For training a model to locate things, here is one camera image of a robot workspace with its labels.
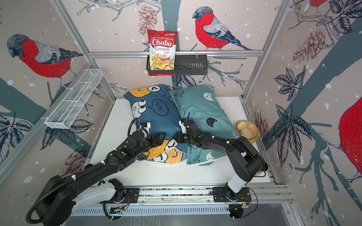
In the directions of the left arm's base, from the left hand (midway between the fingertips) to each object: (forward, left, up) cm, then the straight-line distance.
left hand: (163, 133), depth 80 cm
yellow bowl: (+12, -61, -13) cm, 63 cm away
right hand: (+2, -6, -8) cm, 11 cm away
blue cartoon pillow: (+18, +8, -1) cm, 20 cm away
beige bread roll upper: (+11, -50, -8) cm, 52 cm away
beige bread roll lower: (+5, -54, -10) cm, 55 cm away
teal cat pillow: (+23, -24, -1) cm, 33 cm away
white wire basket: (+5, +51, +14) cm, 53 cm away
